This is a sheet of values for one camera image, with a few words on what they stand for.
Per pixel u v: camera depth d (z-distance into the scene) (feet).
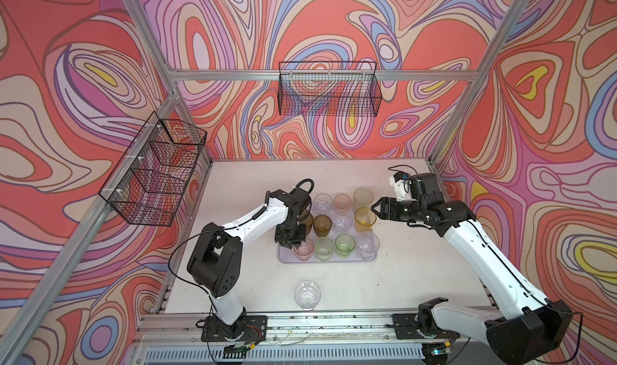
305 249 2.90
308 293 2.64
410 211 2.03
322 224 3.07
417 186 1.92
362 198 3.07
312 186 2.68
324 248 2.90
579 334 1.31
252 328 2.40
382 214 2.22
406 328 2.40
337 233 3.01
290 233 2.40
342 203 3.32
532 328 1.21
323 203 3.31
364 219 3.15
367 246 2.96
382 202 2.24
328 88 3.16
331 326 2.46
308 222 2.90
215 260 1.51
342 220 3.06
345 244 2.92
